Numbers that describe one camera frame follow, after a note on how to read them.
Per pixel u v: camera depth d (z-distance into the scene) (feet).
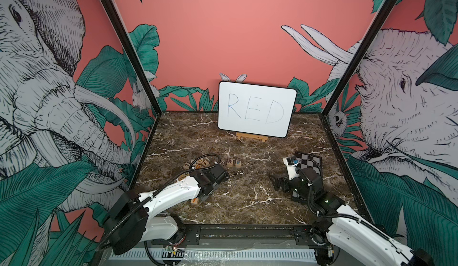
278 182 2.33
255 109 3.16
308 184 1.91
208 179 2.00
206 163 3.05
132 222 1.32
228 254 2.30
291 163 2.26
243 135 3.44
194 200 2.66
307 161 3.13
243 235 2.50
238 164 3.09
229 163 3.07
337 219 1.76
